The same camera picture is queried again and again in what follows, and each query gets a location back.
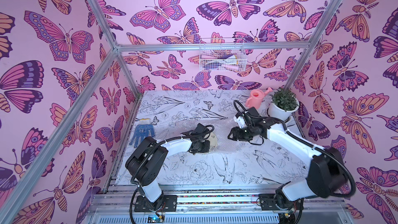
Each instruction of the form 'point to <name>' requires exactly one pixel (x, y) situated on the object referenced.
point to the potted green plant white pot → (284, 102)
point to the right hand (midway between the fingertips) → (232, 136)
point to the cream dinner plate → (213, 140)
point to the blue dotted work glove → (144, 130)
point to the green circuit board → (154, 219)
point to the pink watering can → (257, 96)
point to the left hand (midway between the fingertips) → (208, 148)
